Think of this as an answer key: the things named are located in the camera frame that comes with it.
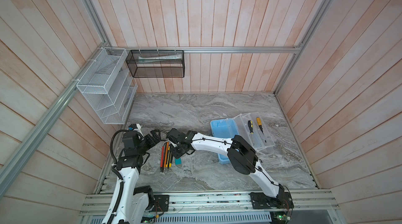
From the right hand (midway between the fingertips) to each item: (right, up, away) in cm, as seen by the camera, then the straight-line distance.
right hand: (175, 153), depth 90 cm
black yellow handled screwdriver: (+44, +16, -2) cm, 47 cm away
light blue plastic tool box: (+39, +15, +8) cm, 42 cm away
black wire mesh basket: (-11, +53, 0) cm, 54 cm away
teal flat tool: (+2, -3, -4) cm, 6 cm away
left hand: (-10, +11, -8) cm, 17 cm away
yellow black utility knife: (-2, -3, -3) cm, 5 cm away
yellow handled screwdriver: (+49, +18, 0) cm, 53 cm away
